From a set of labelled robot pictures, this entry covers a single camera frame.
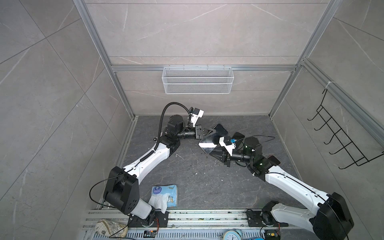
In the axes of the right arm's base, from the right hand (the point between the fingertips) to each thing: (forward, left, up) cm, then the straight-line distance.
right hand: (213, 151), depth 71 cm
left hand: (+5, -2, +9) cm, 11 cm away
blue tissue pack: (-15, +25, -18) cm, 35 cm away
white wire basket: (+53, +6, +5) cm, 54 cm away
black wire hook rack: (-3, -55, +9) cm, 56 cm away
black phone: (+2, +2, +6) cm, 6 cm away
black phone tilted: (+27, -23, -25) cm, 43 cm away
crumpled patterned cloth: (-29, +48, -20) cm, 60 cm away
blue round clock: (-31, -9, -20) cm, 38 cm away
